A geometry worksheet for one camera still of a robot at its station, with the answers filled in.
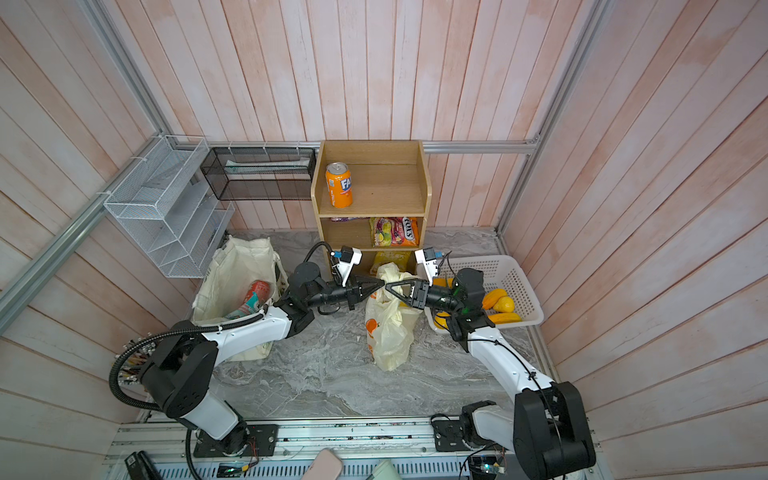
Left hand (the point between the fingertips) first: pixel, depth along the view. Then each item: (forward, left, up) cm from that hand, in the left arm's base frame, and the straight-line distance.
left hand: (383, 288), depth 74 cm
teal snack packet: (+3, +40, -15) cm, 43 cm away
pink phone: (-35, +13, -22) cm, 44 cm away
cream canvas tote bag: (+14, +44, -8) cm, 47 cm away
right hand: (-2, -1, +2) cm, 3 cm away
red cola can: (+9, +40, -17) cm, 44 cm away
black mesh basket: (+35, +37, +10) cm, 52 cm away
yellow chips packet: (+27, -7, -21) cm, 34 cm away
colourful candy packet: (+24, -1, -4) cm, 25 cm away
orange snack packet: (+26, -9, -5) cm, 28 cm away
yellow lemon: (+6, -39, -18) cm, 43 cm away
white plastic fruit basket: (+17, -41, -17) cm, 48 cm away
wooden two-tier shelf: (+28, +3, +7) cm, 29 cm away
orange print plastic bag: (-9, -2, 0) cm, 9 cm away
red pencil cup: (-18, +61, -9) cm, 65 cm away
